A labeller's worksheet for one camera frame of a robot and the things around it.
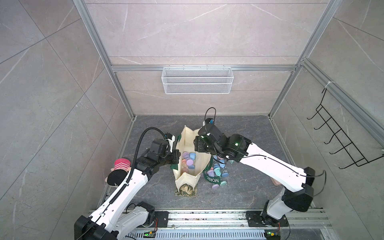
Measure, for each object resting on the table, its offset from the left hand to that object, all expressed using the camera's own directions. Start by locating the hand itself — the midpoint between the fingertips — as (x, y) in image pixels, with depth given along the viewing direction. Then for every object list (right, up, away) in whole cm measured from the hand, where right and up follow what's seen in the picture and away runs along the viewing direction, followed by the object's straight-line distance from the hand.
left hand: (182, 151), depth 77 cm
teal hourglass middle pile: (+20, -13, +10) cm, 26 cm away
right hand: (+9, +5, -7) cm, 12 cm away
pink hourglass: (0, -13, +13) cm, 18 cm away
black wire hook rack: (+74, 0, -17) cm, 76 cm away
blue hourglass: (+5, -5, +16) cm, 17 cm away
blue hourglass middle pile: (+23, -10, +13) cm, 29 cm away
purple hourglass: (+3, -7, +9) cm, 12 cm away
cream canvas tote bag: (+2, -16, -1) cm, 16 cm away
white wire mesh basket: (+7, +45, +24) cm, 52 cm away
